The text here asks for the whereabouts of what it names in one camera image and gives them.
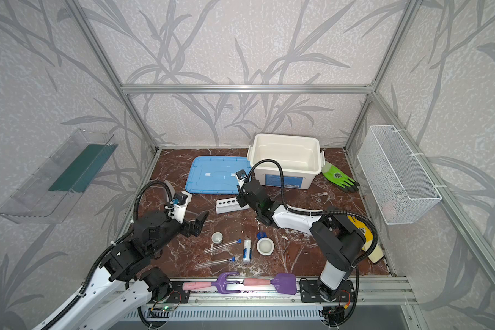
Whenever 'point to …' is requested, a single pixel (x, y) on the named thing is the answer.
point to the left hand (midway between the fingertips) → (200, 202)
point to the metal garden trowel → (171, 188)
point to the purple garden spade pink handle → (285, 283)
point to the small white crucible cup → (216, 237)
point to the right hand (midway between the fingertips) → (240, 178)
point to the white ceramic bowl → (265, 246)
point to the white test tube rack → (229, 205)
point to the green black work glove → (337, 177)
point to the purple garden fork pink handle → (220, 284)
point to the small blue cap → (261, 234)
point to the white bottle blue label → (247, 249)
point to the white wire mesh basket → (404, 191)
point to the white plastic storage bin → (300, 157)
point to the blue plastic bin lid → (215, 174)
